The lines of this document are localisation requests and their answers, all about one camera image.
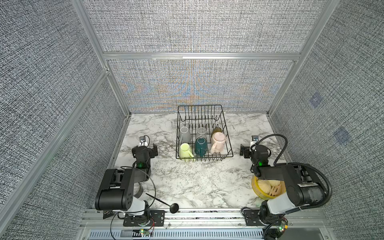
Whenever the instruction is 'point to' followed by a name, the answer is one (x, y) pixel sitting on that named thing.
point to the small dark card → (107, 213)
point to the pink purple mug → (218, 141)
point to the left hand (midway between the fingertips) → (147, 143)
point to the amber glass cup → (216, 129)
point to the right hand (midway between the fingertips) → (250, 140)
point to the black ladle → (174, 207)
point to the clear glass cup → (201, 132)
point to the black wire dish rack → (208, 116)
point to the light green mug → (184, 152)
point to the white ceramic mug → (185, 135)
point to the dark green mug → (201, 146)
